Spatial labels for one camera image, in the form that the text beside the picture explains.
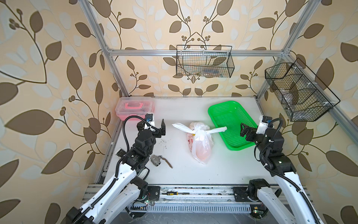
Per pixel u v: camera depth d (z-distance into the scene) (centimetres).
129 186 63
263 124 63
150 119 61
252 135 64
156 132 64
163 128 68
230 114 108
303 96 73
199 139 79
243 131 67
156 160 83
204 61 96
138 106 100
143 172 82
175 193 75
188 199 74
